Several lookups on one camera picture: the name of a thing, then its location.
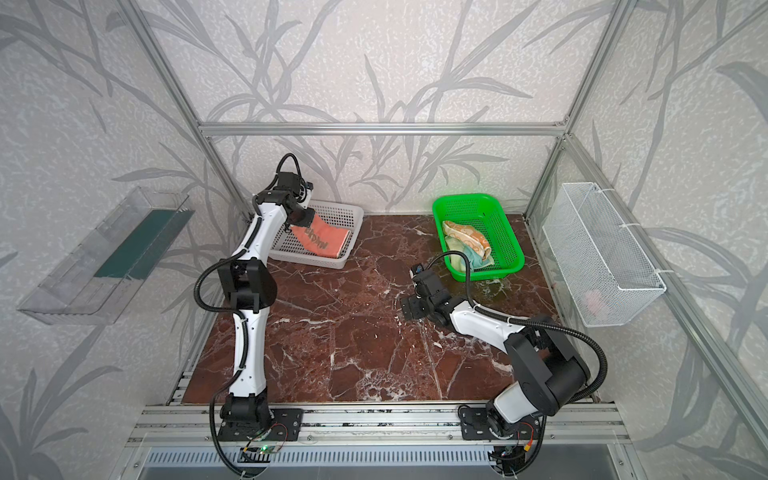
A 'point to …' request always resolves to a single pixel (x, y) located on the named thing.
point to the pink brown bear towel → (323, 237)
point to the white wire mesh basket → (609, 278)
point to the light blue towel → (459, 262)
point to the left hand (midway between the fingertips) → (306, 206)
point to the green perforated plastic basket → (485, 214)
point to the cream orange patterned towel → (469, 236)
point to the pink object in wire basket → (594, 301)
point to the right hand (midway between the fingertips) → (418, 289)
